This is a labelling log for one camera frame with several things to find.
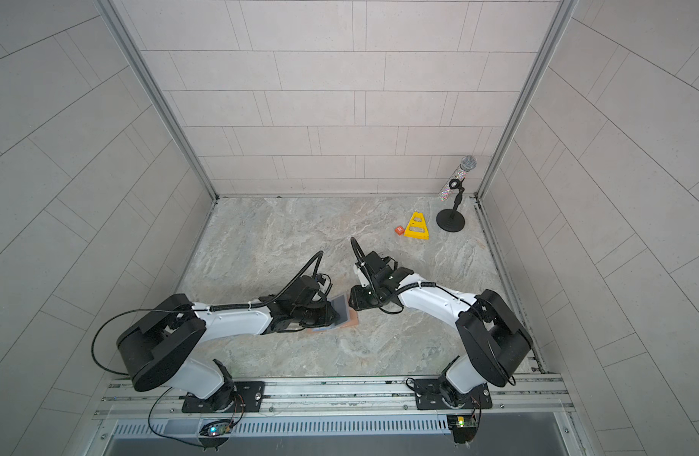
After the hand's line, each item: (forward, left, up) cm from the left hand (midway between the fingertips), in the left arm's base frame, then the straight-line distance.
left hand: (344, 318), depth 84 cm
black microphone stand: (+37, -40, +2) cm, 55 cm away
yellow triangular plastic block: (+35, -26, +1) cm, 44 cm away
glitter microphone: (+38, -38, +28) cm, 61 cm away
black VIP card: (+3, +2, +4) cm, 5 cm away
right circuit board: (-26, -30, 0) cm, 40 cm away
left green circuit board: (-27, +28, +3) cm, 39 cm away
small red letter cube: (+33, -19, +1) cm, 38 cm away
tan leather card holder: (0, -2, +3) cm, 4 cm away
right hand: (+3, -3, +3) cm, 5 cm away
